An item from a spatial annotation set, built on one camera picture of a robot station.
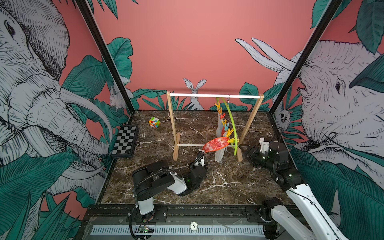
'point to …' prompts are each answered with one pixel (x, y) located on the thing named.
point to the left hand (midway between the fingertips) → (203, 153)
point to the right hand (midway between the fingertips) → (239, 146)
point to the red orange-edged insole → (215, 143)
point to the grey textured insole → (219, 154)
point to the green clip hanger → (227, 122)
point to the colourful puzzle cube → (154, 122)
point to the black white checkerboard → (126, 141)
